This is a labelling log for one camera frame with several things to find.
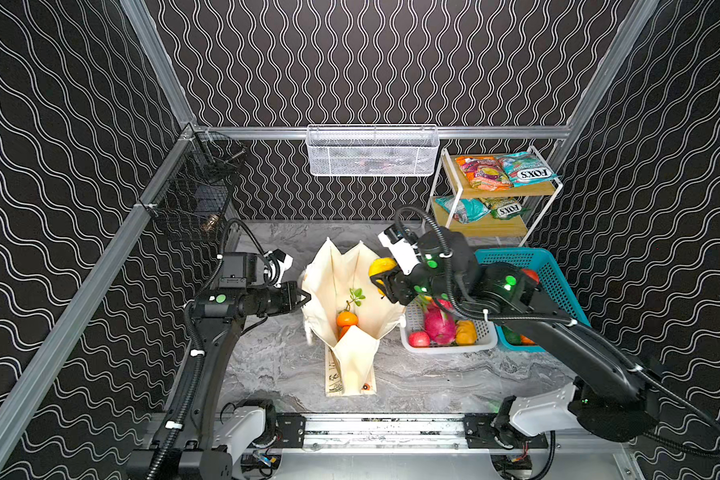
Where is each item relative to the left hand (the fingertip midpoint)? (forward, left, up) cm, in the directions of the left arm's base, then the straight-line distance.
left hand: (314, 297), depth 71 cm
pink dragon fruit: (+2, -33, -18) cm, 37 cm away
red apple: (-1, -27, -19) cm, 33 cm away
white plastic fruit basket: (+7, -26, -24) cm, 36 cm away
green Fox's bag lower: (+41, -57, -7) cm, 70 cm away
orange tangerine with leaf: (+6, -6, -20) cm, 22 cm away
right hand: (+1, -16, +10) cm, 19 cm away
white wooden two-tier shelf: (+35, -35, +8) cm, 50 cm away
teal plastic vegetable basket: (+21, -70, -19) cm, 76 cm away
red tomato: (+22, -64, -18) cm, 70 cm away
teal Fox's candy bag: (+36, -55, +12) cm, 67 cm away
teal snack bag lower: (+39, -44, -6) cm, 60 cm away
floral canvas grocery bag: (-11, -8, -14) cm, 19 cm away
